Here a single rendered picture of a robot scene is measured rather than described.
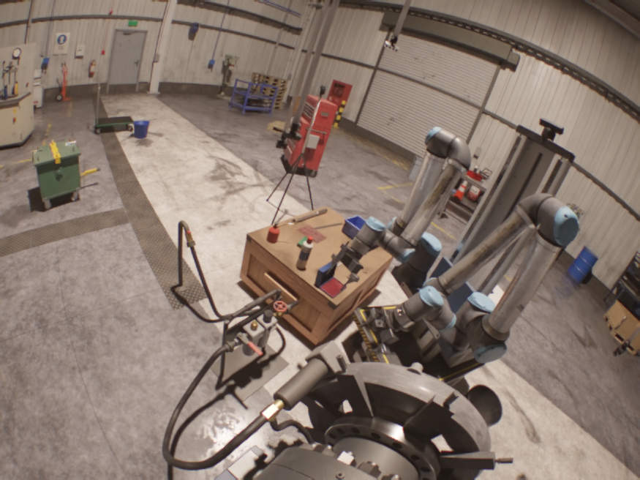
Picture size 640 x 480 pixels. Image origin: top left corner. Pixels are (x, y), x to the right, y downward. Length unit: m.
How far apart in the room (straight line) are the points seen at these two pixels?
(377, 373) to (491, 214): 1.05
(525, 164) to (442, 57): 8.48
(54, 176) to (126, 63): 7.69
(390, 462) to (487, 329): 0.64
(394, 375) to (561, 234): 0.70
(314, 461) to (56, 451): 1.40
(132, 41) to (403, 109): 9.35
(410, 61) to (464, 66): 1.86
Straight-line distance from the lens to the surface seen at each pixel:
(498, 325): 1.22
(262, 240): 1.93
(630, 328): 7.79
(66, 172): 3.23
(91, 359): 1.92
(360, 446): 0.97
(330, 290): 1.71
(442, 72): 9.69
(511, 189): 1.55
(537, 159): 1.52
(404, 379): 0.87
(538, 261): 1.07
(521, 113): 9.06
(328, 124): 4.34
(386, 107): 10.20
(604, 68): 9.89
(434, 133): 1.41
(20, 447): 1.95
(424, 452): 0.97
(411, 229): 1.31
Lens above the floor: 1.58
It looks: 32 degrees down
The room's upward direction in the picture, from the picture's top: 20 degrees clockwise
